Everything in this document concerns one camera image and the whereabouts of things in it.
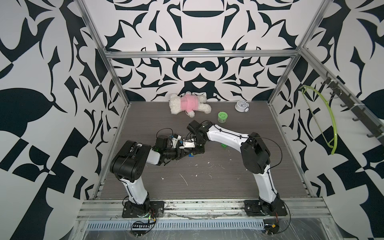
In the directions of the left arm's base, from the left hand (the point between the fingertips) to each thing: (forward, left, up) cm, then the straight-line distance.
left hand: (189, 150), depth 92 cm
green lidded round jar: (+23, -24, +3) cm, 33 cm away
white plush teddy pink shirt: (+34, -1, +6) cm, 34 cm away
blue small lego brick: (-3, -1, -1) cm, 3 cm away
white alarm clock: (+35, -41, +1) cm, 54 cm away
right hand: (+2, -3, +1) cm, 4 cm away
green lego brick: (-12, -14, +28) cm, 34 cm away
